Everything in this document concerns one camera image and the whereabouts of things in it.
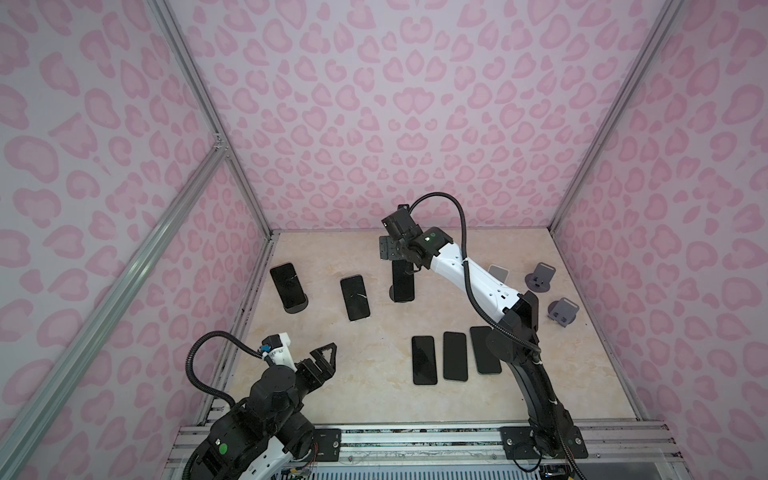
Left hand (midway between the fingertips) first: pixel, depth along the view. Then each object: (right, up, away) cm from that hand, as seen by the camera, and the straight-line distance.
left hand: (328, 350), depth 69 cm
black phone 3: (+18, +13, +24) cm, 33 cm away
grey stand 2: (-15, +5, +26) cm, 30 cm away
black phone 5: (+33, -7, +20) cm, 39 cm away
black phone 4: (+24, -11, +20) cm, 33 cm away
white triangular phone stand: (+49, +16, +28) cm, 59 cm away
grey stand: (+68, +4, +24) cm, 72 cm away
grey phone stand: (+63, +14, +30) cm, 71 cm away
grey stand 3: (+15, +10, +26) cm, 32 cm away
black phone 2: (+3, +9, +23) cm, 25 cm away
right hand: (+17, +26, +19) cm, 36 cm away
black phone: (-17, +13, +21) cm, 30 cm away
